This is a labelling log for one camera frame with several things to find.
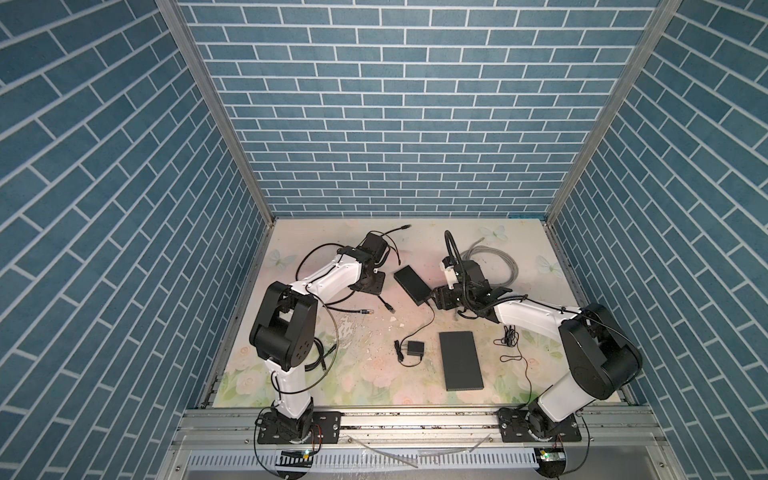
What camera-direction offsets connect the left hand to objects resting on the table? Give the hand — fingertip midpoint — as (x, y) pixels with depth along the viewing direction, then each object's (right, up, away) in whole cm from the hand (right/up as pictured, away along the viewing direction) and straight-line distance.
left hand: (372, 286), depth 94 cm
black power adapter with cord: (+13, -17, -7) cm, 23 cm away
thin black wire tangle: (+42, -15, -5) cm, 45 cm away
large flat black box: (+25, -19, -12) cm, 34 cm away
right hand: (+20, -1, -1) cm, 20 cm away
